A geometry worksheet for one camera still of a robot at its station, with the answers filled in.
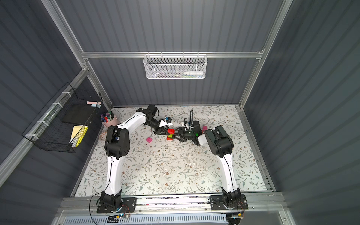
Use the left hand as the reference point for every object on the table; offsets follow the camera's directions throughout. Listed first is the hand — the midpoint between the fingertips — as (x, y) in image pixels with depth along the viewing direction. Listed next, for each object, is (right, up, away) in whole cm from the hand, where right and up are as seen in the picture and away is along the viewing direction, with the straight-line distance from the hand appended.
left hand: (166, 130), depth 97 cm
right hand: (+5, -4, 0) cm, 6 cm away
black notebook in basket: (-47, +11, -20) cm, 52 cm away
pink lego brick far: (+28, +1, +9) cm, 30 cm away
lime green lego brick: (+3, -3, -2) cm, 5 cm away
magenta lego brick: (-13, -7, +2) cm, 15 cm away
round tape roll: (-48, -4, +5) cm, 48 cm away
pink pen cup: (-40, +8, -1) cm, 41 cm away
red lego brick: (+4, 0, -4) cm, 5 cm away
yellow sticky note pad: (-36, +1, -34) cm, 49 cm away
